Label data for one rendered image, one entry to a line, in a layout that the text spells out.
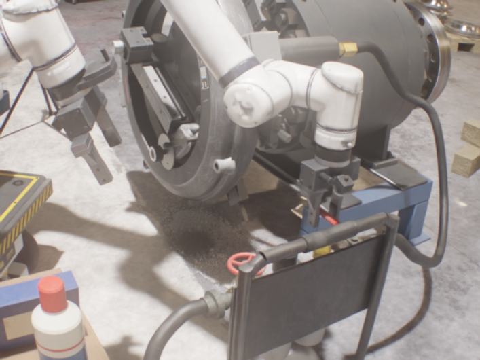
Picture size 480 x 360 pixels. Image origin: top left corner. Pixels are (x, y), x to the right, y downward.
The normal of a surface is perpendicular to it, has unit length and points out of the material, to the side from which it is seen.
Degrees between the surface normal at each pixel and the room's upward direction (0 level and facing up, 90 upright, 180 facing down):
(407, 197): 90
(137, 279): 0
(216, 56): 85
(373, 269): 90
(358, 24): 50
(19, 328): 103
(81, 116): 97
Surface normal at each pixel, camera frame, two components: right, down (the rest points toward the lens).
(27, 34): 0.30, 0.41
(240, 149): 0.47, 0.61
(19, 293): 0.16, -0.79
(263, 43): 0.50, 0.02
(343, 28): 0.43, -0.25
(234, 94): -0.47, 0.37
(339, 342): 0.05, -0.90
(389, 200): 0.52, 0.40
